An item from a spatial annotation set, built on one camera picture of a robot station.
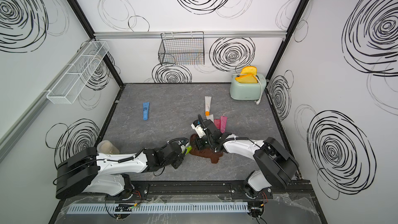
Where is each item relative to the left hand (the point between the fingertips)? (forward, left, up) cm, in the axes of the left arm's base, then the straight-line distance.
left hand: (183, 155), depth 84 cm
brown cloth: (0, -18, -1) cm, 18 cm away
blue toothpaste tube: (+28, +28, +1) cm, 39 cm away
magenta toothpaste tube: (+22, -24, 0) cm, 33 cm away
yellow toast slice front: (+42, -38, +19) cm, 60 cm away
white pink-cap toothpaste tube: (+24, -15, +1) cm, 29 cm away
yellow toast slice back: (+48, -40, +22) cm, 66 cm away
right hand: (+6, -6, +4) cm, 9 cm away
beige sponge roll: (0, +39, +7) cm, 39 cm away
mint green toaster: (+40, -40, +10) cm, 57 cm away
